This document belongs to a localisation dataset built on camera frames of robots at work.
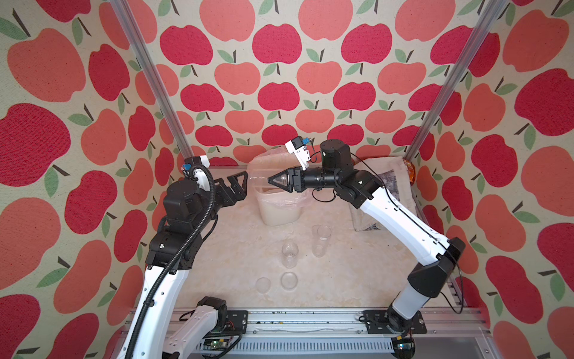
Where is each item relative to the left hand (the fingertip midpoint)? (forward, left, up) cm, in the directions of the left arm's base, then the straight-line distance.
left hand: (238, 180), depth 61 cm
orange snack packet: (+38, -77, -33) cm, 92 cm away
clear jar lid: (-13, -15, -42) cm, 47 cm away
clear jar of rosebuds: (-2, -15, -41) cm, 44 cm away
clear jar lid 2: (-15, -5, -42) cm, 45 cm away
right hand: (+1, -10, -2) cm, 10 cm away
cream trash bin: (+7, -11, -24) cm, 27 cm away
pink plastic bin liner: (+25, -6, -18) cm, 31 cm away
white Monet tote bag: (+26, -62, -26) cm, 72 cm away
